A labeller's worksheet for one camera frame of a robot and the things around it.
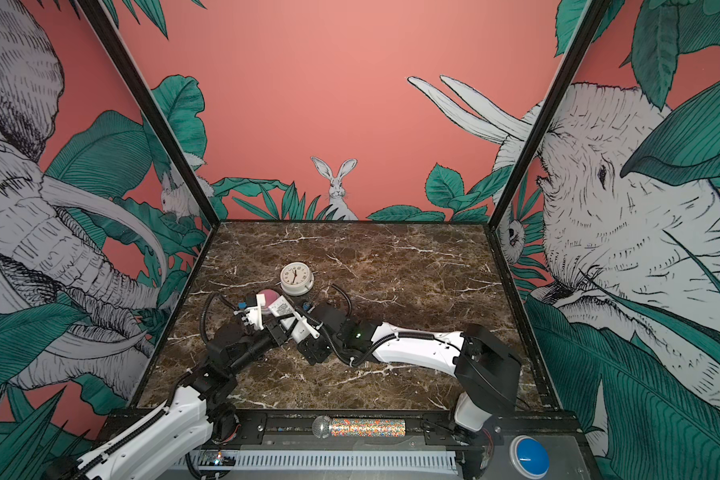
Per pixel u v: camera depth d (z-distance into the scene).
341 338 0.59
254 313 0.72
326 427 0.71
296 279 0.98
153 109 0.87
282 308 0.76
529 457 0.69
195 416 0.56
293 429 0.75
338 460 0.70
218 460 0.70
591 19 0.70
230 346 0.60
